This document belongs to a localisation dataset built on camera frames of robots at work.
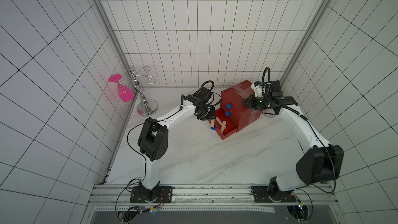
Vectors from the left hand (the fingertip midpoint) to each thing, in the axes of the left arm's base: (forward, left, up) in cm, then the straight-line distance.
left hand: (211, 120), depth 87 cm
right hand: (+7, -18, +8) cm, 21 cm away
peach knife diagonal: (-1, 0, -1) cm, 2 cm away
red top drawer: (+6, -10, +11) cm, 16 cm away
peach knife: (+2, -8, -9) cm, 12 cm away
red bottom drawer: (-1, -12, -10) cm, 15 cm away
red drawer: (-2, -16, +3) cm, 16 cm away
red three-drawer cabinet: (+15, -20, +10) cm, 27 cm away
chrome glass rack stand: (+17, +44, -11) cm, 48 cm away
